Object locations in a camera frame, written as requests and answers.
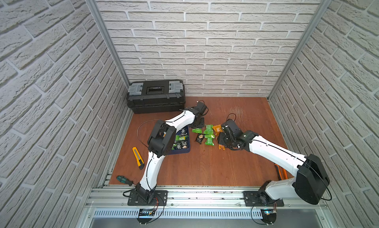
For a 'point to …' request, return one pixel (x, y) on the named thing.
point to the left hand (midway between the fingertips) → (202, 123)
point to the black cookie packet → (200, 137)
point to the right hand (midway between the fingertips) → (221, 138)
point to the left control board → (145, 215)
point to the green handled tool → (124, 179)
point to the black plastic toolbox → (156, 96)
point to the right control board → (269, 215)
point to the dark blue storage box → (181, 142)
